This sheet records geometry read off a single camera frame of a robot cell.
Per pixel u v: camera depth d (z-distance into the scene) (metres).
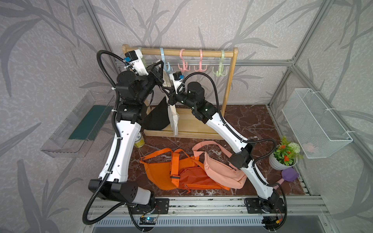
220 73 0.73
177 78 0.59
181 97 0.63
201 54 0.65
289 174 0.85
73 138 0.62
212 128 0.60
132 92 0.44
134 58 0.49
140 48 0.67
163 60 0.67
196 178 0.76
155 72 0.51
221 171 0.80
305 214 0.75
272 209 0.64
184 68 0.73
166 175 0.80
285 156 0.75
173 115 0.75
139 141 0.93
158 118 0.96
